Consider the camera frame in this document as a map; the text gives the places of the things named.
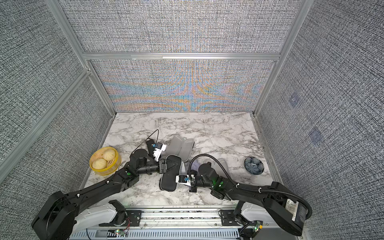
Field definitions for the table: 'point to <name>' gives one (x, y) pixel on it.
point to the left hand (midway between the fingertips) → (178, 164)
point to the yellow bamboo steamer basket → (112, 165)
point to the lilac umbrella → (195, 165)
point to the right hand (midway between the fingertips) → (177, 175)
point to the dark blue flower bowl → (253, 166)
